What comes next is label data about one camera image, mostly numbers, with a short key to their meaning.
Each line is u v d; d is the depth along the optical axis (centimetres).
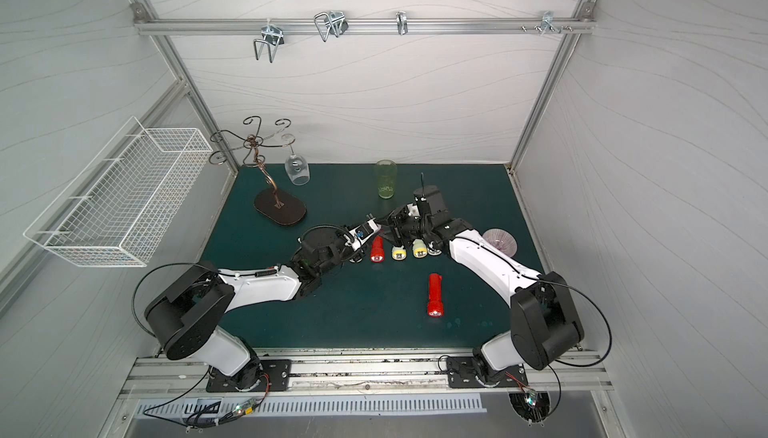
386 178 108
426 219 65
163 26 78
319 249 65
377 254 93
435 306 83
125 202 70
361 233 69
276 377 73
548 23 76
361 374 75
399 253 93
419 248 93
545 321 43
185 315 44
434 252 94
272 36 78
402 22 78
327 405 70
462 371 74
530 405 72
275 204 105
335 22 76
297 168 91
